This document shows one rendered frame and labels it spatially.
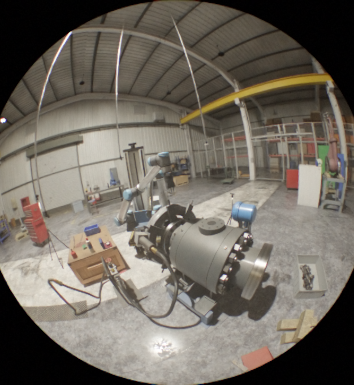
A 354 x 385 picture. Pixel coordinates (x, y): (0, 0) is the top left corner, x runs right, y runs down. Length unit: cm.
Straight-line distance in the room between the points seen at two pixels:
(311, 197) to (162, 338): 441
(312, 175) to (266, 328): 372
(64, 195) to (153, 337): 942
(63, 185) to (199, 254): 954
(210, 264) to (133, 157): 183
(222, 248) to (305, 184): 372
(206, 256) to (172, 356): 103
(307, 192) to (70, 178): 1175
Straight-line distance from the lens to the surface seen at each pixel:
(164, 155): 102
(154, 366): 145
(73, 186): 965
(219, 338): 143
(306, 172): 423
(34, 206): 445
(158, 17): 748
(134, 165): 209
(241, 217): 104
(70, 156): 981
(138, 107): 1132
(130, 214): 201
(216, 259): 86
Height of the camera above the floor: 140
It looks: 12 degrees down
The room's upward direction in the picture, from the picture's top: 8 degrees counter-clockwise
